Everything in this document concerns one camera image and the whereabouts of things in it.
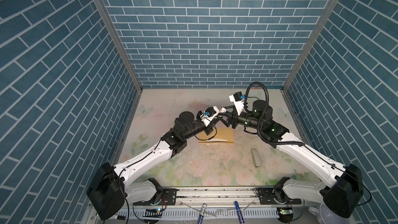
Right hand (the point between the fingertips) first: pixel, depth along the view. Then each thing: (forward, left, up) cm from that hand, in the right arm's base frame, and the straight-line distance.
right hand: (217, 110), depth 69 cm
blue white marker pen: (-35, +4, -29) cm, 45 cm away
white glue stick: (-1, -2, +2) cm, 4 cm away
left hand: (-1, -1, -2) cm, 3 cm away
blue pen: (-34, -12, -30) cm, 47 cm away
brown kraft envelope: (+5, -3, -29) cm, 29 cm away
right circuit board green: (-32, -35, -37) cm, 60 cm away
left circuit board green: (-38, +28, -33) cm, 57 cm away
